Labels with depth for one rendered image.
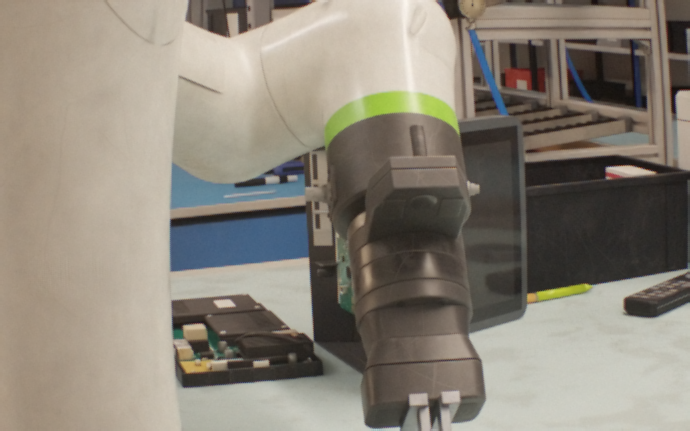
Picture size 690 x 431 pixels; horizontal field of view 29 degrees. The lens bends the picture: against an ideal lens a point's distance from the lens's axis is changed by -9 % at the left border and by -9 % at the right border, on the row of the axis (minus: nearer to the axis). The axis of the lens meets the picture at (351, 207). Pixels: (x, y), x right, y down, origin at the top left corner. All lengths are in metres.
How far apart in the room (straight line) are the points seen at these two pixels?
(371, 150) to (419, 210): 0.07
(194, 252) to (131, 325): 2.21
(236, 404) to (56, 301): 0.61
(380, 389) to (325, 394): 0.35
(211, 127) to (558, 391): 0.39
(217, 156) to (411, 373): 0.24
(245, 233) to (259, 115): 1.83
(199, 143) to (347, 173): 0.12
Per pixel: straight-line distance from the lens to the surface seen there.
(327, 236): 1.36
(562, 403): 1.15
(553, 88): 3.57
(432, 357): 0.88
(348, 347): 1.36
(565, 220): 1.56
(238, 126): 1.00
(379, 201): 0.87
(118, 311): 0.60
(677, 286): 1.49
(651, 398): 1.15
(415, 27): 0.99
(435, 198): 0.87
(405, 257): 0.89
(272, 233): 2.85
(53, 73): 0.58
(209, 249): 2.82
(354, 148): 0.93
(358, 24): 0.97
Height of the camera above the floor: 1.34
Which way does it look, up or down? 9 degrees down
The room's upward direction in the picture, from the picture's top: 3 degrees counter-clockwise
